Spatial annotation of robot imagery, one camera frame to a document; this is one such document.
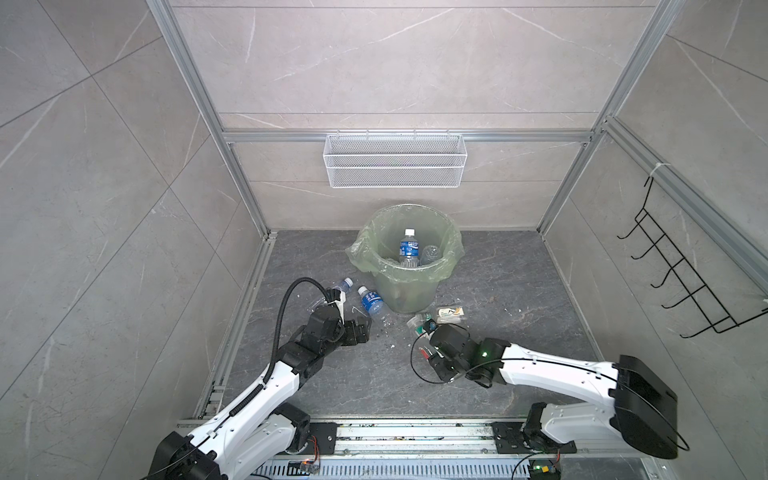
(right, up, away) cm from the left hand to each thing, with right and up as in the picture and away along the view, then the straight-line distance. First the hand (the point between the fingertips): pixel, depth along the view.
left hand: (357, 314), depth 82 cm
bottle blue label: (+15, +19, +11) cm, 27 cm away
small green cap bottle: (+17, -3, +2) cm, 17 cm away
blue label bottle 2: (+22, +17, +10) cm, 29 cm away
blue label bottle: (+5, -1, +13) cm, 14 cm away
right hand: (+23, -12, +1) cm, 26 cm away
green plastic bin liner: (+5, +19, +6) cm, 21 cm away
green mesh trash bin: (+14, +4, +6) cm, 16 cm away
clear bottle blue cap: (-6, +6, +19) cm, 21 cm away
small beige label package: (+28, -1, +8) cm, 29 cm away
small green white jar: (+21, -2, +9) cm, 23 cm away
